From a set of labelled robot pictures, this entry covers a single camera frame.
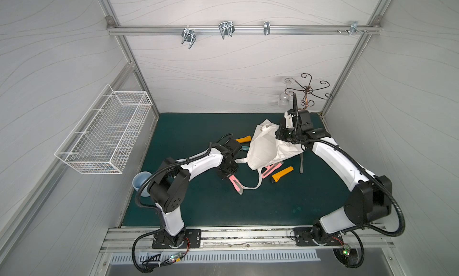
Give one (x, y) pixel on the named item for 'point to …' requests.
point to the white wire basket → (101, 141)
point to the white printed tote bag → (265, 149)
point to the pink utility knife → (272, 169)
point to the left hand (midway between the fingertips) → (235, 175)
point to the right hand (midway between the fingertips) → (276, 131)
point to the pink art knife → (237, 185)
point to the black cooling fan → (347, 256)
